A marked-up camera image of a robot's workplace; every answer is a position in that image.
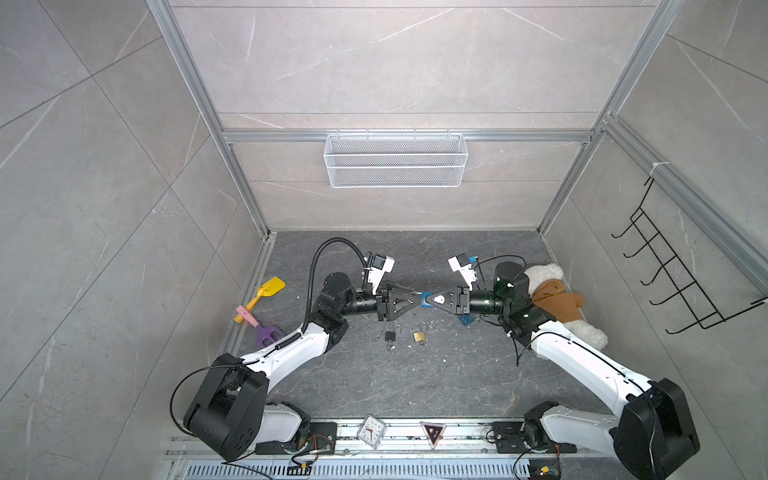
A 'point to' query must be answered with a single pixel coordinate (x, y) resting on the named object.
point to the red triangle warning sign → (433, 432)
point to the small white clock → (371, 431)
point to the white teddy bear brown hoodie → (548, 290)
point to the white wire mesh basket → (397, 160)
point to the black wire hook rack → (706, 313)
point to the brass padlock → (419, 336)
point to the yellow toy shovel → (269, 289)
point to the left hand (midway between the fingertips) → (417, 296)
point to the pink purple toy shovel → (262, 332)
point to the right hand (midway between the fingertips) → (428, 300)
